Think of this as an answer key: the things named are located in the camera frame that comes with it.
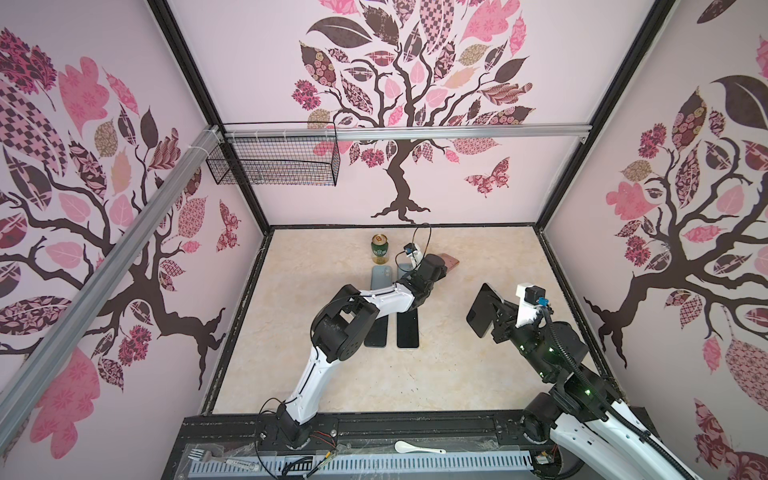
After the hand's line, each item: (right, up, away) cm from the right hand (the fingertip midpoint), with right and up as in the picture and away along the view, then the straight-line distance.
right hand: (493, 296), depth 69 cm
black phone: (-19, -14, +23) cm, 33 cm away
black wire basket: (-61, +43, +26) cm, 79 cm away
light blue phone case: (-28, +2, +37) cm, 47 cm away
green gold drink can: (-28, +12, +33) cm, 45 cm away
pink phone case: (-2, +7, +41) cm, 41 cm away
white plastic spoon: (-21, -37, +2) cm, 43 cm away
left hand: (-8, +7, +29) cm, 31 cm away
